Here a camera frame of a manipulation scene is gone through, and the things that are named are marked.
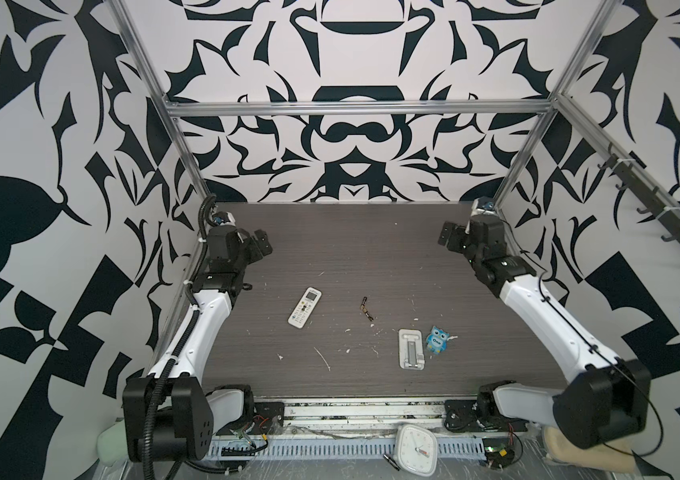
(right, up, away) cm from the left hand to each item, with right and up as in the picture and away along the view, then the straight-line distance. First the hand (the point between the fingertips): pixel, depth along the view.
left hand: (252, 233), depth 82 cm
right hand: (+56, +2, -1) cm, 56 cm away
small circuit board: (+61, -51, -11) cm, 80 cm away
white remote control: (+13, -22, +9) cm, 27 cm away
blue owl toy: (+51, -30, +3) cm, 59 cm away
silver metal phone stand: (+43, -31, +3) cm, 53 cm away
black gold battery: (+31, -22, +12) cm, 40 cm away
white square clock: (+41, -48, -14) cm, 65 cm away
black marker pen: (+35, -51, -14) cm, 64 cm away
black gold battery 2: (+33, -26, +9) cm, 43 cm away
